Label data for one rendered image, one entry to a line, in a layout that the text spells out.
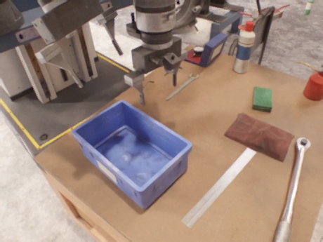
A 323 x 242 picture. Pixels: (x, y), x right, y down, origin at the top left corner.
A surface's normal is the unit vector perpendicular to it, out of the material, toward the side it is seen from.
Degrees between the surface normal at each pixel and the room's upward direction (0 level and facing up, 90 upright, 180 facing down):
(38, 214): 0
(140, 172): 0
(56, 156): 0
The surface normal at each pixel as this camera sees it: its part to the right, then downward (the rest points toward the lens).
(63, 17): 0.71, 0.08
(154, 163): -0.03, -0.73
